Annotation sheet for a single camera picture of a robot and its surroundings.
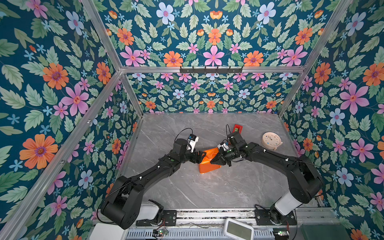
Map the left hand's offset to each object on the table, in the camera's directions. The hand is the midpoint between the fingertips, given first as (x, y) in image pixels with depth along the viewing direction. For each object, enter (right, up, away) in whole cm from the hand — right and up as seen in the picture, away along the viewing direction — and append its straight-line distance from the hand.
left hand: (203, 149), depth 83 cm
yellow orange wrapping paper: (+2, -9, -1) cm, 9 cm away
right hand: (+4, -6, -4) cm, 8 cm away
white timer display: (+15, -35, -16) cm, 41 cm away
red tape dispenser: (+24, +12, +18) cm, 32 cm away
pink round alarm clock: (+47, +3, +18) cm, 50 cm away
